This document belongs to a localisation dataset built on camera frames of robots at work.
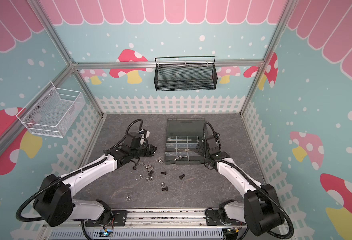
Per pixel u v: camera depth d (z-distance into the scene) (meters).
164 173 0.89
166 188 0.83
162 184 0.85
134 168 0.92
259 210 0.41
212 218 0.74
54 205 0.41
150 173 0.89
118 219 0.74
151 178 0.87
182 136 1.00
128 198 0.80
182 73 0.95
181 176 0.87
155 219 0.76
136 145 0.67
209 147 0.66
